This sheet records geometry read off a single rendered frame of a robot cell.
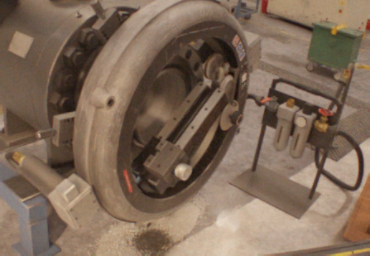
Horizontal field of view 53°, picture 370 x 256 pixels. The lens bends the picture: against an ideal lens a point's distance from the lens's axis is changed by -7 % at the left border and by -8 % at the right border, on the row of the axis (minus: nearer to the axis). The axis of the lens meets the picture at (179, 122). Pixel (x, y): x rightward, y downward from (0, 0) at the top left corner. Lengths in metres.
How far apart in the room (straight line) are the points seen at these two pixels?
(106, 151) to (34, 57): 0.49
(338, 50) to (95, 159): 3.68
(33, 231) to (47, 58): 0.61
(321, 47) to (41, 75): 3.58
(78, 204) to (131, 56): 0.40
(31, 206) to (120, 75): 0.64
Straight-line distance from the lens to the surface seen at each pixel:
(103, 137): 0.99
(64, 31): 1.32
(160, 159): 1.14
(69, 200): 1.05
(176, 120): 1.29
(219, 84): 1.35
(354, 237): 1.89
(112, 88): 0.97
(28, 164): 1.24
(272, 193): 2.10
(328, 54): 4.48
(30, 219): 1.45
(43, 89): 1.31
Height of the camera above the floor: 1.12
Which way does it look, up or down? 25 degrees down
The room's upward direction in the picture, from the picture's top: 8 degrees clockwise
